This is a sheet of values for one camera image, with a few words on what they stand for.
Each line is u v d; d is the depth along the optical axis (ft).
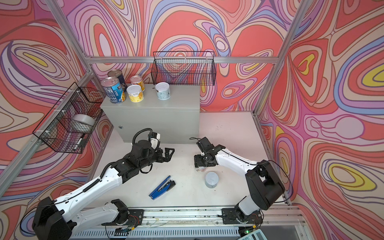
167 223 2.40
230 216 2.41
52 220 1.24
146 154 1.98
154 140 2.26
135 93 2.42
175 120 3.56
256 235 2.18
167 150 2.28
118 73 2.51
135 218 2.39
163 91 2.48
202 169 2.78
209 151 2.11
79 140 2.40
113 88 2.31
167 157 2.27
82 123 2.34
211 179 2.63
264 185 1.43
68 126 2.45
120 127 2.90
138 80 2.58
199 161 2.54
